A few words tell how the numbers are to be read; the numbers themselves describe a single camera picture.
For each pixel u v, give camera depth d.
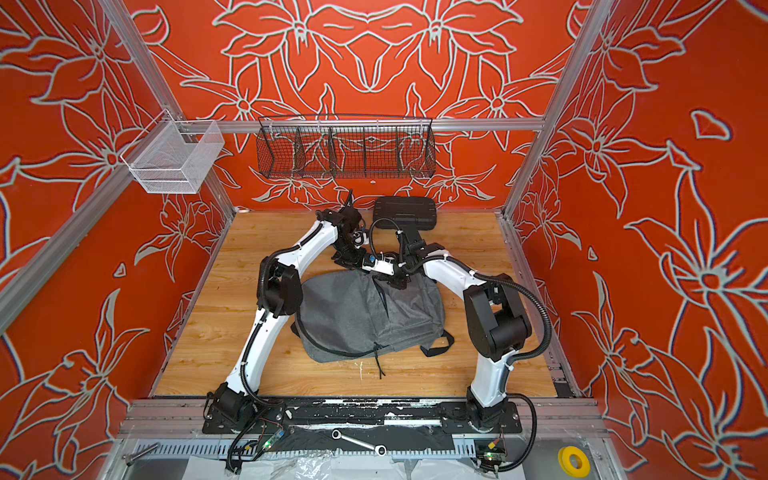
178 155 0.92
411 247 0.74
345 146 0.99
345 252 0.89
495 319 0.48
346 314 0.87
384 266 0.79
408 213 1.10
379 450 0.68
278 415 0.73
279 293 0.65
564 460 0.67
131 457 0.67
